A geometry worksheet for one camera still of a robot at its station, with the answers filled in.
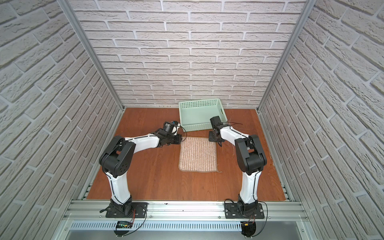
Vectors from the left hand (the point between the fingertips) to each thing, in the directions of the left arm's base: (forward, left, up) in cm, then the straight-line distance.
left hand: (180, 134), depth 99 cm
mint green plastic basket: (+22, -10, -4) cm, 24 cm away
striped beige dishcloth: (-13, -12, -5) cm, 18 cm away
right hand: (-1, -20, -2) cm, 21 cm away
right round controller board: (-52, -35, -4) cm, 63 cm away
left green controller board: (-49, +25, -7) cm, 56 cm away
